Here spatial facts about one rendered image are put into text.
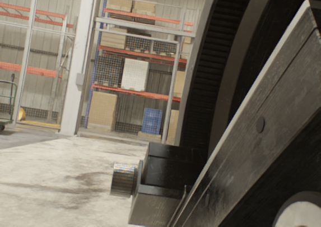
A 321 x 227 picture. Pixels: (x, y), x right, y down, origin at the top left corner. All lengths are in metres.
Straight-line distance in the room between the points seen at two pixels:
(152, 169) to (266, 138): 0.22
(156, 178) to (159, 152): 0.04
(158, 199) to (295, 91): 0.26
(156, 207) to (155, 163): 0.05
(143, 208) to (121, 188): 0.04
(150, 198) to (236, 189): 0.17
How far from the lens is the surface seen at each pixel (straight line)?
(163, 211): 0.44
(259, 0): 0.54
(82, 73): 7.73
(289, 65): 0.21
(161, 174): 0.42
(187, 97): 0.59
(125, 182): 0.44
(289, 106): 0.20
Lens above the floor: 0.60
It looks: 2 degrees up
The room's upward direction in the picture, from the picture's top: 9 degrees clockwise
